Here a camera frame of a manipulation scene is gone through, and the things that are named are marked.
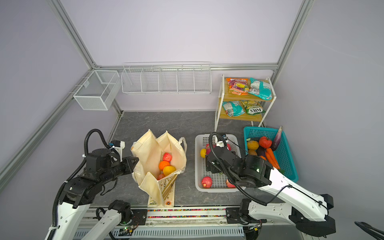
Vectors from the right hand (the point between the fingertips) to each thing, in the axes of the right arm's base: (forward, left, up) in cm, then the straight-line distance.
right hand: (213, 157), depth 64 cm
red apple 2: (-6, +23, -4) cm, 24 cm away
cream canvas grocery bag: (+9, +33, -9) cm, 35 cm away
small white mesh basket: (+48, +72, 0) cm, 87 cm away
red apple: (+12, +26, -22) cm, 36 cm away
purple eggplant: (+22, -43, -21) cm, 53 cm away
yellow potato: (+21, -28, -24) cm, 42 cm away
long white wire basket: (+56, +28, +2) cm, 63 cm away
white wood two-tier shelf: (+51, -26, -11) cm, 58 cm away
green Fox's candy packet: (+41, -28, -9) cm, 50 cm away
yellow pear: (+2, +23, -18) cm, 29 cm away
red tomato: (+21, -34, -20) cm, 44 cm away
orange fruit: (+7, +27, -21) cm, 35 cm away
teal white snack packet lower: (+40, -16, -9) cm, 44 cm away
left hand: (0, +34, -4) cm, 35 cm away
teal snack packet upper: (+39, -29, +7) cm, 49 cm away
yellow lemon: (+16, +4, -23) cm, 28 cm away
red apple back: (-4, -10, -23) cm, 26 cm away
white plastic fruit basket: (0, -5, -27) cm, 27 cm away
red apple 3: (-3, +3, -22) cm, 22 cm away
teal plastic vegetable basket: (+15, -45, -24) cm, 53 cm away
